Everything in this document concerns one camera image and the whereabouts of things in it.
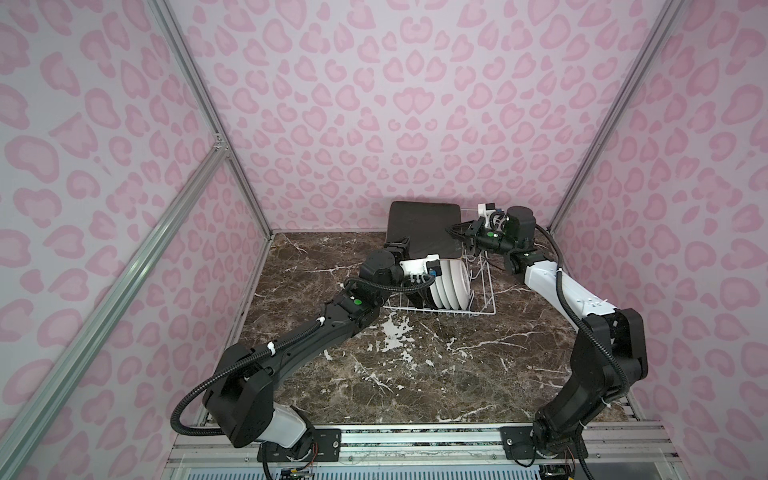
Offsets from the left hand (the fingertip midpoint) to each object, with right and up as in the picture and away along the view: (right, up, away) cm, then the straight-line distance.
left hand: (408, 239), depth 76 cm
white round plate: (+9, -15, +10) cm, 20 cm away
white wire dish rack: (+26, -20, +24) cm, 41 cm away
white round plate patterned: (+17, -14, +13) cm, 26 cm away
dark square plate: (+5, +4, +5) cm, 8 cm away
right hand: (+11, +3, +4) cm, 12 cm away
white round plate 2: (+12, -12, +10) cm, 20 cm away
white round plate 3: (+14, -8, +12) cm, 20 cm away
